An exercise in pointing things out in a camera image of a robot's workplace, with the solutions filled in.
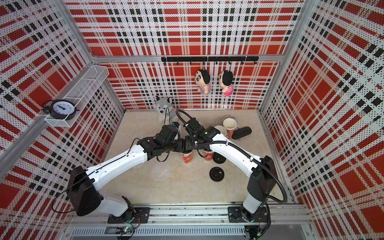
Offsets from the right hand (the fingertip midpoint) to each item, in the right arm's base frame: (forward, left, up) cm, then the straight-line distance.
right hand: (191, 144), depth 79 cm
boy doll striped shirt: (+37, -6, +16) cm, 41 cm away
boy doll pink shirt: (+39, -21, +13) cm, 46 cm away
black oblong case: (+20, -34, -17) cm, 42 cm away
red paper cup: (-3, +3, -9) cm, 10 cm away
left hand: (+1, +4, -2) cm, 5 cm away
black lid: (0, -16, -18) cm, 24 cm away
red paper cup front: (-3, -10, -9) cm, 14 cm away
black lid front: (-10, -14, -17) cm, 25 cm away
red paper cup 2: (+16, -24, -3) cm, 29 cm away
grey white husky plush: (+27, +18, -5) cm, 33 cm away
